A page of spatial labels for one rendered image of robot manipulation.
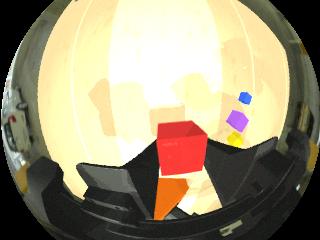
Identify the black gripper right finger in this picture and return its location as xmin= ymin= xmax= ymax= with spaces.
xmin=203 ymin=136 xmax=279 ymax=207

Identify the purple block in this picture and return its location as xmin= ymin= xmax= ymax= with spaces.
xmin=225 ymin=109 xmax=249 ymax=133

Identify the yellow cube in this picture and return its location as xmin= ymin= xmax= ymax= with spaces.
xmin=227 ymin=131 xmax=243 ymax=148

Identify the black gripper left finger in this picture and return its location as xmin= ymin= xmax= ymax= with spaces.
xmin=76 ymin=139 xmax=160 ymax=220

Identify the blue block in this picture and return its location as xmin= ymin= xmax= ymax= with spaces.
xmin=239 ymin=92 xmax=252 ymax=105

